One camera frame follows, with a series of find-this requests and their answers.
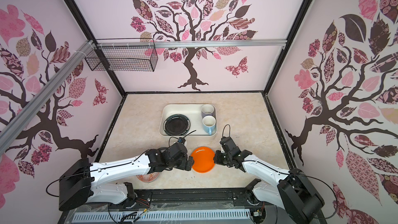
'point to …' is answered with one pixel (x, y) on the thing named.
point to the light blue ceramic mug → (209, 124)
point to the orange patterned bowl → (147, 178)
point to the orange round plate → (203, 159)
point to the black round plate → (176, 125)
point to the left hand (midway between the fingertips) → (186, 163)
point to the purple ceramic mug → (208, 110)
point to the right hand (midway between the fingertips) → (213, 156)
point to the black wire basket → (135, 55)
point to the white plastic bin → (193, 112)
